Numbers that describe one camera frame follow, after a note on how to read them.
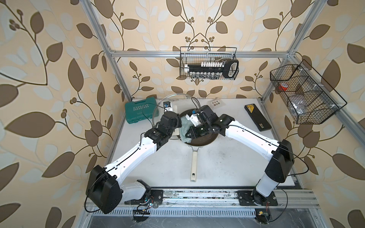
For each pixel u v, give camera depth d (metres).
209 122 0.60
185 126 0.77
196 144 0.87
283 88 0.81
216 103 1.15
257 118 1.06
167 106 0.68
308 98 0.73
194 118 0.71
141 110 1.08
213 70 0.86
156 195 0.75
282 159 0.43
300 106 0.73
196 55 0.91
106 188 0.40
